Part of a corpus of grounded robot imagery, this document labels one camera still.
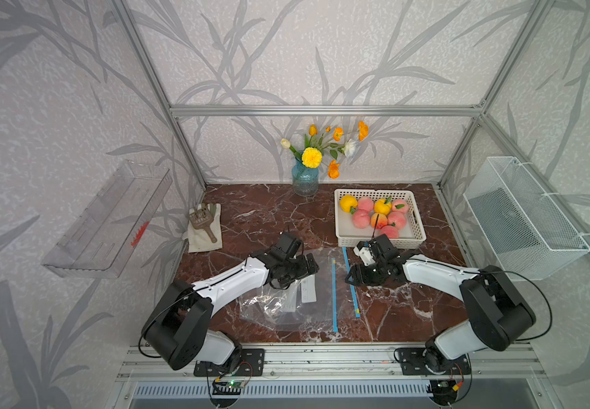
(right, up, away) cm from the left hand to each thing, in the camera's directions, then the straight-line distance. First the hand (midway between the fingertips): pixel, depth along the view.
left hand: (311, 272), depth 85 cm
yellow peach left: (+15, +24, +21) cm, 35 cm away
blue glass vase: (-3, +34, +24) cm, 42 cm away
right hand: (+14, -3, +4) cm, 15 cm away
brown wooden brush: (-46, +17, +20) cm, 53 cm away
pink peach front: (+31, +12, +14) cm, 36 cm away
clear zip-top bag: (+5, -9, +2) cm, 10 cm away
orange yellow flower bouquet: (+2, +44, +9) cm, 45 cm away
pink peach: (+39, +24, +23) cm, 51 cm away
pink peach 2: (+20, +17, +17) cm, 31 cm away
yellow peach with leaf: (+30, +22, +20) cm, 43 cm away
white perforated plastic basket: (+41, +10, +16) cm, 45 cm away
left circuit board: (-24, -30, -13) cm, 40 cm away
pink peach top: (+23, +24, +21) cm, 39 cm away
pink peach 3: (+34, +17, +17) cm, 42 cm away
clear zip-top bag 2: (-13, -10, -4) cm, 17 cm away
